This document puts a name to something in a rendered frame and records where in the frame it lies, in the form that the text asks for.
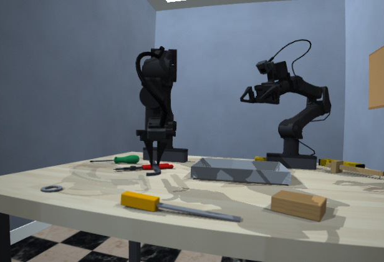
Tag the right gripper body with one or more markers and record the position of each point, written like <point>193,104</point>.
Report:
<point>153,123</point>

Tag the dark grey hook spanner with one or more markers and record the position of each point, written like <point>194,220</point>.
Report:
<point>156,169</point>

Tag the green-handled screwdriver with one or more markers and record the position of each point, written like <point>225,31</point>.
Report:
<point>127,159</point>

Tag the dark grey metal washer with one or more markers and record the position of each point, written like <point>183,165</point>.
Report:
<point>58,188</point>

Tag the yellow spirit level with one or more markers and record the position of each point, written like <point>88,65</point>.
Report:
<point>323,162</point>

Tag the tan wooden block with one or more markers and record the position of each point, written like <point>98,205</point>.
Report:
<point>300,205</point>

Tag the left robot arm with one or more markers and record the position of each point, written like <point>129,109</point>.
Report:
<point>291,129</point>

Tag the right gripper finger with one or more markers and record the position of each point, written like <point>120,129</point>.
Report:
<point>160,153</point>
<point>149,145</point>

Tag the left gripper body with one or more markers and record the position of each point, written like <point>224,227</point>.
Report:
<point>261,89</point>

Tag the red-handled pliers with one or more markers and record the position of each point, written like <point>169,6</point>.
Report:
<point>146,167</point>

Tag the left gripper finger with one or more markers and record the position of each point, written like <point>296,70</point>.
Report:
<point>274,93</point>
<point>251,97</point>

